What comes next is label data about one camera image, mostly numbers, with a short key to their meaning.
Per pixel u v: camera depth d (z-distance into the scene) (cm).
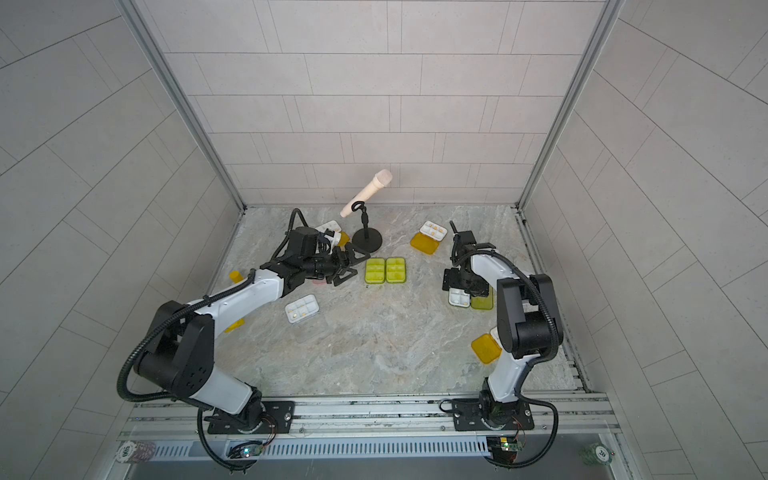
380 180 84
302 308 89
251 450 65
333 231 81
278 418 71
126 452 61
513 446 67
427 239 106
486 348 83
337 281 81
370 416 72
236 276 91
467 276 77
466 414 71
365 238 105
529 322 48
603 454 62
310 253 69
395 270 99
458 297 91
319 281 74
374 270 96
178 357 43
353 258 75
